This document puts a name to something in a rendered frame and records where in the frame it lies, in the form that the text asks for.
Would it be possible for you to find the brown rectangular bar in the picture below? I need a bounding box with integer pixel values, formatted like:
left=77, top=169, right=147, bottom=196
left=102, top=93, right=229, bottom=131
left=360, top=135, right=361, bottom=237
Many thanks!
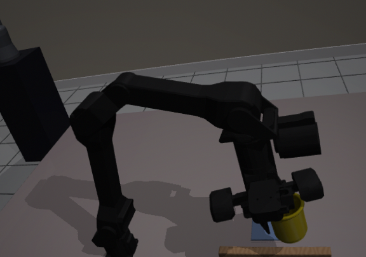
left=219, top=246, right=332, bottom=257

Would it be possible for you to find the olive yellow cup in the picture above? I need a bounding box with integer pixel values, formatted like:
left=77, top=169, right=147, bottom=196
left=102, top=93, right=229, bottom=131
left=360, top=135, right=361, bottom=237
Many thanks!
left=271, top=193, right=308, bottom=244

